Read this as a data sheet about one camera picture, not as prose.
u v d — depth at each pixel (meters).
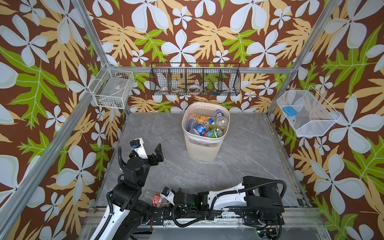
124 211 0.47
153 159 0.61
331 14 0.70
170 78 0.97
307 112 0.83
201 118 0.84
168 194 0.65
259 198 0.45
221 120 0.73
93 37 0.78
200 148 0.79
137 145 0.57
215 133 0.72
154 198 0.73
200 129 0.77
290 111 0.87
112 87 0.86
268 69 0.94
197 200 0.61
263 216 0.62
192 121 0.80
